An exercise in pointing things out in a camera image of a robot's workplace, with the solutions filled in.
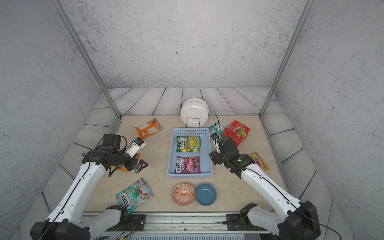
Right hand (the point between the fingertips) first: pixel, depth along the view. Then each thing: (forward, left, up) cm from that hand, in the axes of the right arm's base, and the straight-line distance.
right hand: (221, 148), depth 81 cm
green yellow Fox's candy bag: (+13, +20, -16) cm, 28 cm away
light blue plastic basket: (0, +8, -17) cm, 19 cm away
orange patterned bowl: (-19, +21, -17) cm, 33 cm away
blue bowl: (-19, +9, -16) cm, 26 cm away
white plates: (+31, +15, -3) cm, 35 cm away
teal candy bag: (+28, -2, -17) cm, 33 cm away
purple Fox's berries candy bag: (-2, +21, -15) cm, 25 cm away
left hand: (-6, +42, 0) cm, 42 cm away
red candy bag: (+23, -14, -14) cm, 30 cm away
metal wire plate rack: (+27, +17, -5) cm, 32 cm away
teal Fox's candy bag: (-21, +47, -14) cm, 53 cm away
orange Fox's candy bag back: (+26, +50, -15) cm, 59 cm away
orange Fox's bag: (-14, +46, +6) cm, 49 cm away
